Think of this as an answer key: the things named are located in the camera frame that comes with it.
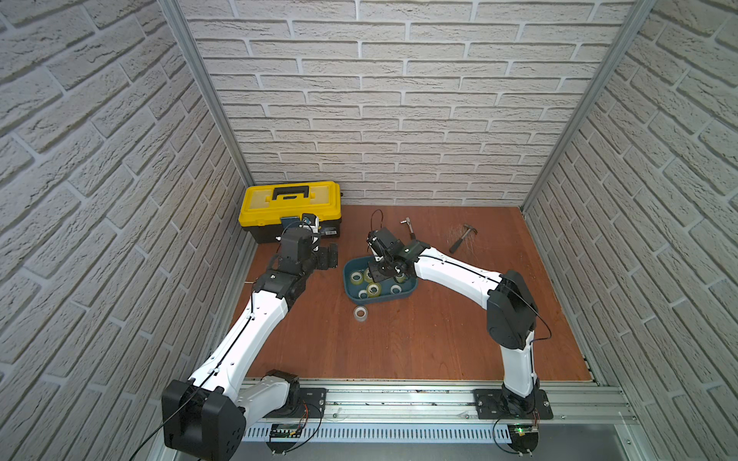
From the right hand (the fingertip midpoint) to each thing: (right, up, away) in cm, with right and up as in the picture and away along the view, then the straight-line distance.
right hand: (379, 269), depth 89 cm
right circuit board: (+36, -40, -19) cm, 57 cm away
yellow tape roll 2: (-2, -7, +3) cm, 8 cm away
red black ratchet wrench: (+12, +16, +24) cm, 32 cm away
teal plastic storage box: (-6, -7, +5) cm, 11 cm away
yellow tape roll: (-8, -4, +8) cm, 12 cm away
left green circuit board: (-24, -40, -16) cm, 50 cm away
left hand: (-16, +10, -9) cm, 21 cm away
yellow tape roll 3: (-5, -9, +4) cm, 11 cm away
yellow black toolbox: (-40, +22, +9) cm, 46 cm away
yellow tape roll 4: (+6, -8, +6) cm, 11 cm away
